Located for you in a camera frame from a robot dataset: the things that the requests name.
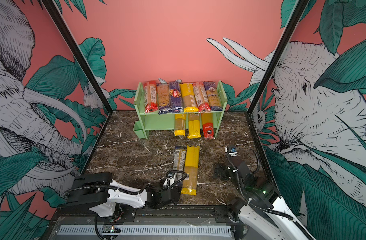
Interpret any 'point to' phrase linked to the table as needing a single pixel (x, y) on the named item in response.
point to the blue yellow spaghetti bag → (163, 97)
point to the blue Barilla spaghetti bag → (176, 92)
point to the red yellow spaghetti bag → (208, 126)
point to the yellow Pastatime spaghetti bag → (189, 102)
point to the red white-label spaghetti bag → (150, 96)
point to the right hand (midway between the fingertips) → (219, 161)
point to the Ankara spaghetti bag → (213, 98)
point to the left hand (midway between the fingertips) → (178, 184)
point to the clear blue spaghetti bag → (179, 163)
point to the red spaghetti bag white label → (201, 97)
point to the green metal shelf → (154, 121)
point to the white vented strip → (88, 230)
